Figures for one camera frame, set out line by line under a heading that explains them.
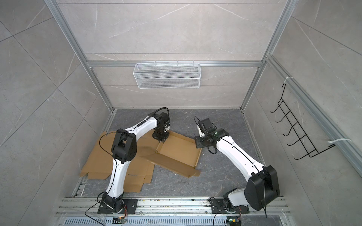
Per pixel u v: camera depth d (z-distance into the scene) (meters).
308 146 0.62
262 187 0.41
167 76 1.00
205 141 0.57
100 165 0.88
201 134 0.73
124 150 0.58
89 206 0.69
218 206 0.73
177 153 0.92
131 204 0.74
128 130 0.60
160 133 0.86
